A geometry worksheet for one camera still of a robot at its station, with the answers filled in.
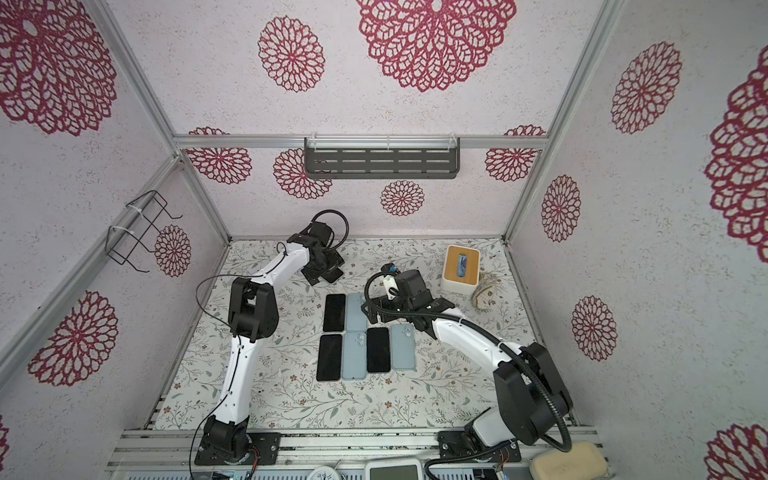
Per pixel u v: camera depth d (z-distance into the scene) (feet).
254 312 2.09
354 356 2.97
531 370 1.36
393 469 2.22
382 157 3.12
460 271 3.56
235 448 2.14
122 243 2.39
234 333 2.13
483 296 3.28
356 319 3.23
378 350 2.96
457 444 2.42
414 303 2.13
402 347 3.03
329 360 2.92
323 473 2.22
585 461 2.27
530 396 1.40
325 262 3.09
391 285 2.53
